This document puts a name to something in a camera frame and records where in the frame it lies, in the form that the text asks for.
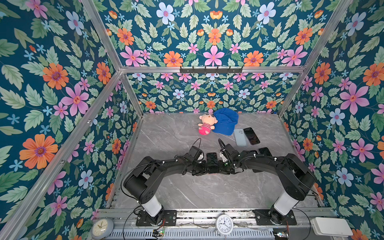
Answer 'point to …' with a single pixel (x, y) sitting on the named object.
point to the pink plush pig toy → (208, 121)
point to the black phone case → (252, 151)
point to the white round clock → (224, 224)
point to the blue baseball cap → (227, 118)
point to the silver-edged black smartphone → (265, 151)
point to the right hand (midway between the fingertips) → (215, 170)
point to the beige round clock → (102, 228)
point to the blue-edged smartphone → (251, 135)
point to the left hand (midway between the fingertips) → (213, 169)
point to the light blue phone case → (240, 137)
